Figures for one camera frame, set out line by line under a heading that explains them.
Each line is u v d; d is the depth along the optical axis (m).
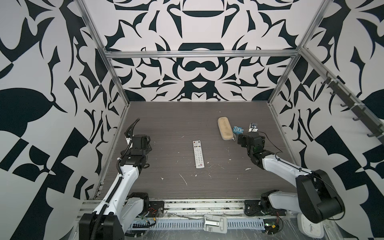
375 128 0.51
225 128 1.02
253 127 0.77
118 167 0.54
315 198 0.42
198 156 0.90
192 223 0.71
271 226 0.71
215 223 0.69
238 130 1.02
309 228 0.67
